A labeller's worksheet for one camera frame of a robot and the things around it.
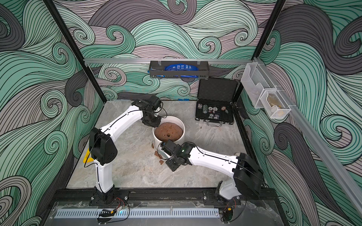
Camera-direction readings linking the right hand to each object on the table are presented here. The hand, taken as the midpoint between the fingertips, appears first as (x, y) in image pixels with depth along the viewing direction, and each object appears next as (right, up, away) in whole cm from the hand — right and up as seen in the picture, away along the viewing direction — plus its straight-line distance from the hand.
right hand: (174, 161), depth 79 cm
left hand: (-11, +22, +8) cm, 25 cm away
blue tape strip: (+9, +40, +45) cm, 61 cm away
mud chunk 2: (-8, -3, +7) cm, 11 cm away
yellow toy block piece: (-53, -1, +6) cm, 53 cm away
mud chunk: (-11, +1, +10) cm, 15 cm away
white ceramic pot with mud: (-2, +18, +10) cm, 21 cm away
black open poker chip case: (+33, +35, +38) cm, 61 cm away
